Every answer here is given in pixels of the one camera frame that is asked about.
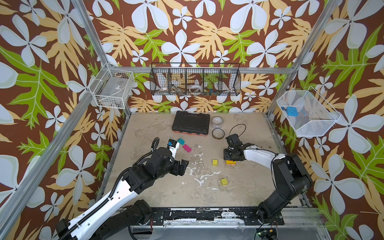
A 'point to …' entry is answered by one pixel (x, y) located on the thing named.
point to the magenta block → (187, 148)
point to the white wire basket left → (112, 87)
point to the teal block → (181, 141)
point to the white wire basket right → (307, 112)
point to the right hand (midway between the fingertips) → (226, 154)
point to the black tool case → (190, 123)
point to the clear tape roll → (217, 122)
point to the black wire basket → (195, 79)
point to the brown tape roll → (218, 133)
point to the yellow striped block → (229, 162)
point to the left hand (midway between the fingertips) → (181, 158)
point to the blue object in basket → (292, 111)
